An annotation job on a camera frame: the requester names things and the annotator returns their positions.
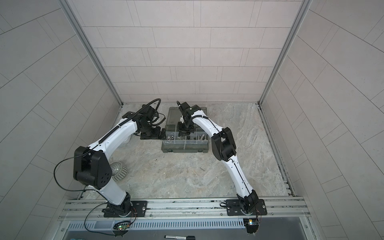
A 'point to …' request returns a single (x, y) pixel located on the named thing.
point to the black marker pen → (180, 237)
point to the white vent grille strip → (234, 224)
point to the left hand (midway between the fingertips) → (163, 134)
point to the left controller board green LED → (122, 230)
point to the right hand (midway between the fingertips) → (179, 134)
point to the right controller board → (252, 225)
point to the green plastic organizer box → (196, 141)
